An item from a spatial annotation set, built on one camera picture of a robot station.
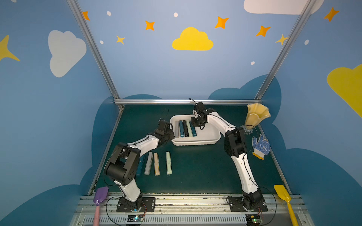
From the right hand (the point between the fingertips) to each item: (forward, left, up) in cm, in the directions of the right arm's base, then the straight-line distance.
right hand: (194, 123), depth 106 cm
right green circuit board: (-58, -32, -5) cm, 66 cm away
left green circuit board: (-62, +29, -3) cm, 68 cm away
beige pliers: (-34, +23, -1) cm, 41 cm away
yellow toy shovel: (-45, -50, -2) cm, 68 cm away
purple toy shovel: (-52, +51, -1) cm, 73 cm away
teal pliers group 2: (-5, +1, -2) cm, 5 cm away
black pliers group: (-6, +6, -2) cm, 9 cm away
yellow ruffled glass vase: (+2, -42, +13) cm, 44 cm away
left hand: (-13, +13, +4) cm, 19 cm away
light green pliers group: (-32, +16, -1) cm, 36 cm away
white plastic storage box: (-10, -9, -2) cm, 13 cm away
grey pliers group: (-33, +28, -1) cm, 43 cm away
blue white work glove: (-17, -47, -4) cm, 50 cm away
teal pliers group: (-5, +9, -2) cm, 11 cm away
